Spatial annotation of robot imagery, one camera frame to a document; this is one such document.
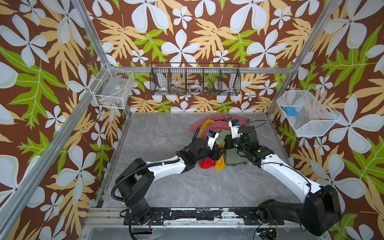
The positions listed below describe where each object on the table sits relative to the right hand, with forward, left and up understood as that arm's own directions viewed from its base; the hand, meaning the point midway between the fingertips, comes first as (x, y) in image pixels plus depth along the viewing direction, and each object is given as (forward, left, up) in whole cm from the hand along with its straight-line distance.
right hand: (221, 135), depth 81 cm
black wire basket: (+38, +14, +11) cm, 42 cm away
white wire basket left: (+26, +63, +14) cm, 70 cm away
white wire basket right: (+11, -49, +7) cm, 51 cm away
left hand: (-4, 0, -2) cm, 5 cm away
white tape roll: (+35, +13, +6) cm, 38 cm away
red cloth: (-9, +7, -17) cm, 20 cm away
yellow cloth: (-7, 0, -19) cm, 20 cm away
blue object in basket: (+14, -42, +5) cm, 44 cm away
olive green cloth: (-8, -7, -10) cm, 15 cm away
